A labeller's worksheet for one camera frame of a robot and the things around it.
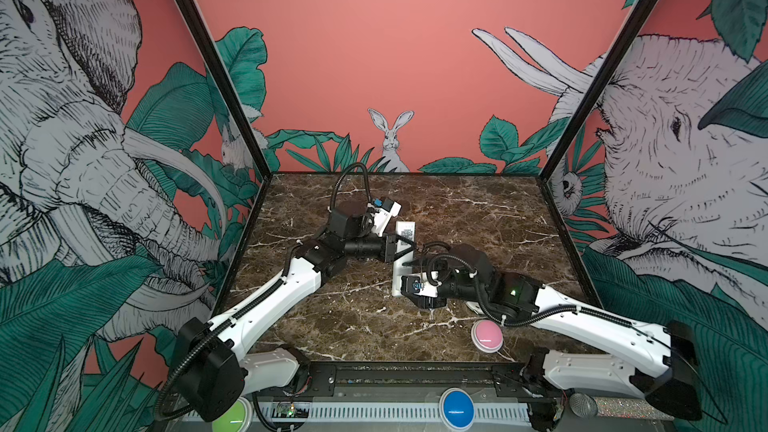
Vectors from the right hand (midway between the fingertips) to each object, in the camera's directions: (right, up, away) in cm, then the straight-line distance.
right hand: (402, 274), depth 68 cm
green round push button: (-38, -33, 0) cm, 50 cm away
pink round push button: (+24, -20, +12) cm, 33 cm away
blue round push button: (+13, -32, +2) cm, 35 cm away
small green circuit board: (-27, -33, +2) cm, 43 cm away
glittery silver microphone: (+42, -30, 0) cm, 52 cm away
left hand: (+3, +7, +2) cm, 8 cm away
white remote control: (+1, +10, +2) cm, 10 cm away
